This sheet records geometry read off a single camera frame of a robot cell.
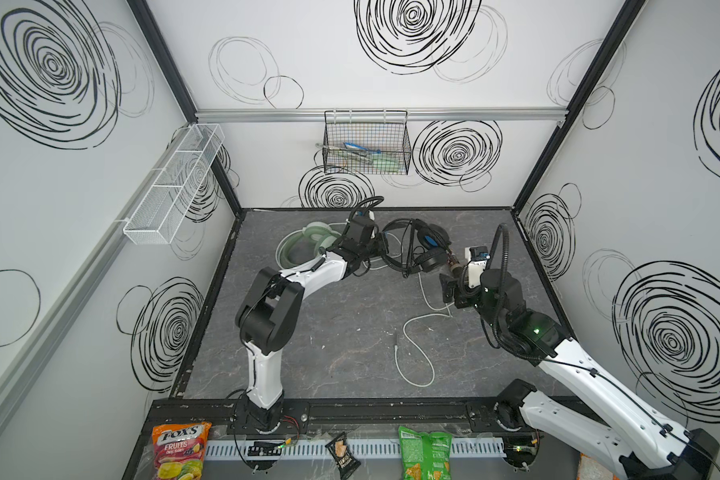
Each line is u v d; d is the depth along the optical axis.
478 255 0.63
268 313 0.50
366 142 0.89
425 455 0.65
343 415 0.75
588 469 0.65
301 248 1.08
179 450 0.67
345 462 0.67
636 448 0.41
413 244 0.92
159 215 0.86
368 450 0.70
